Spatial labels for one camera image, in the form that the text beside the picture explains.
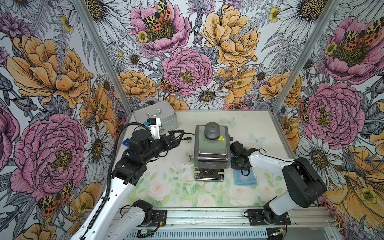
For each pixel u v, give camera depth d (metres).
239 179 0.86
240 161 0.67
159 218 0.74
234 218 0.76
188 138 1.03
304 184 0.45
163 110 1.00
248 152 0.69
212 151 0.68
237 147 0.75
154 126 0.60
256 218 0.73
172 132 0.58
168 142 0.58
